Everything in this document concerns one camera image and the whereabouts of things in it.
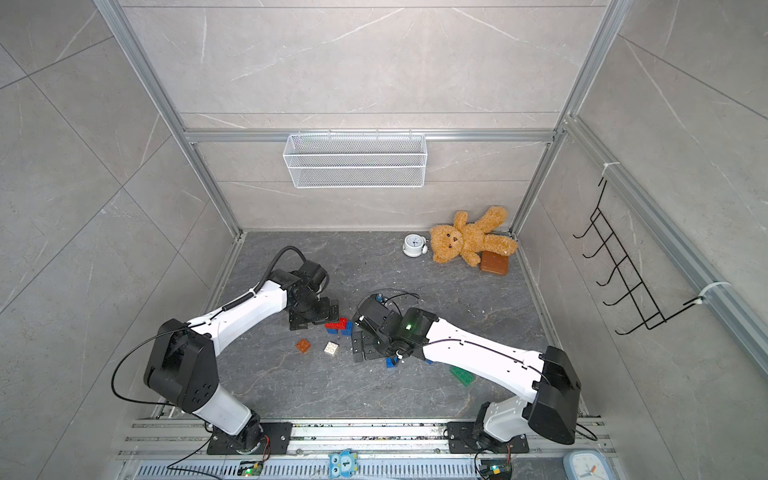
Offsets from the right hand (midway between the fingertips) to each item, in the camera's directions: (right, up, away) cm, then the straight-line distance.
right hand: (373, 347), depth 74 cm
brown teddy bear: (+33, +29, +33) cm, 55 cm away
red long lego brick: (-11, +2, +14) cm, 18 cm away
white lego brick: (-13, -4, +14) cm, 20 cm away
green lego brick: (+25, -11, +8) cm, 29 cm away
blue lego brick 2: (-14, -1, +18) cm, 23 cm away
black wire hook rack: (+59, +14, -10) cm, 61 cm away
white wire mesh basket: (-10, +56, +27) cm, 63 cm away
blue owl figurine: (-7, -26, -6) cm, 27 cm away
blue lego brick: (-8, +1, +16) cm, 18 cm away
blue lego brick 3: (+4, -8, +11) cm, 15 cm away
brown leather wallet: (+43, +20, +33) cm, 58 cm away
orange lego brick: (-22, -4, +14) cm, 26 cm away
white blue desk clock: (+50, -26, -6) cm, 56 cm away
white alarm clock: (+13, +27, +36) cm, 47 cm away
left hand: (-13, +5, +12) cm, 19 cm away
